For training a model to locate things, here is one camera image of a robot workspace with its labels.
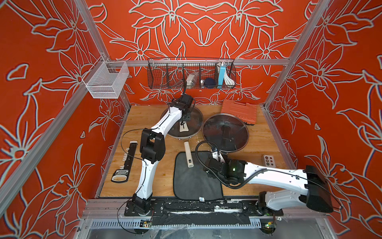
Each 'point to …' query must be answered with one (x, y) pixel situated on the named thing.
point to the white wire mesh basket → (107, 79)
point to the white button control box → (269, 161)
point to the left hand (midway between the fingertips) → (184, 116)
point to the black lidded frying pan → (229, 133)
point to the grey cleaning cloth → (194, 183)
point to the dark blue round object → (209, 83)
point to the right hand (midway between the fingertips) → (211, 167)
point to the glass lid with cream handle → (186, 129)
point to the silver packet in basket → (191, 79)
